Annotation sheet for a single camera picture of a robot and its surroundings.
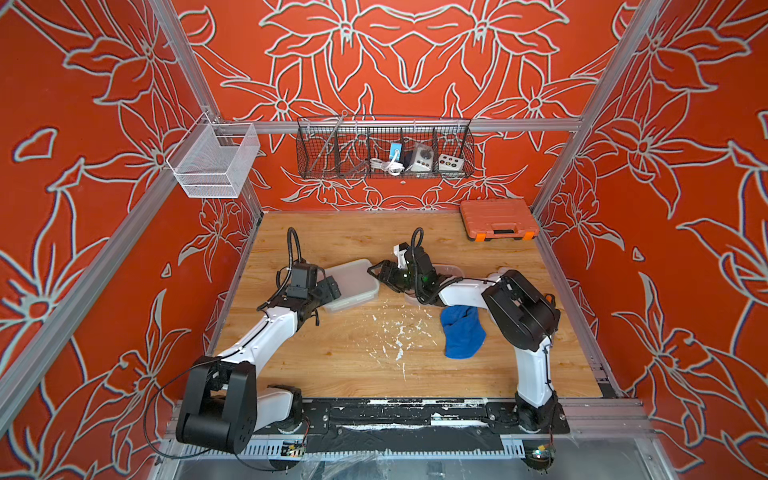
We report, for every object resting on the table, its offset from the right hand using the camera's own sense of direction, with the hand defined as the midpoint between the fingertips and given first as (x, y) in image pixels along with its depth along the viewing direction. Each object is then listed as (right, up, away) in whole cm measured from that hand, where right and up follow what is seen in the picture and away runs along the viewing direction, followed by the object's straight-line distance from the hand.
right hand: (366, 275), depth 90 cm
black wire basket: (-2, +43, +11) cm, 45 cm away
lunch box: (-3, -3, 0) cm, 4 cm away
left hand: (-12, -3, 0) cm, 13 cm away
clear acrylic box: (-49, +37, +3) cm, 61 cm away
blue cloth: (+29, -16, -7) cm, 33 cm away
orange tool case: (+50, +19, +26) cm, 59 cm away
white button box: (+27, +36, +5) cm, 45 cm away
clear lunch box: (+26, +1, +12) cm, 29 cm away
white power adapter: (+18, +36, +1) cm, 41 cm away
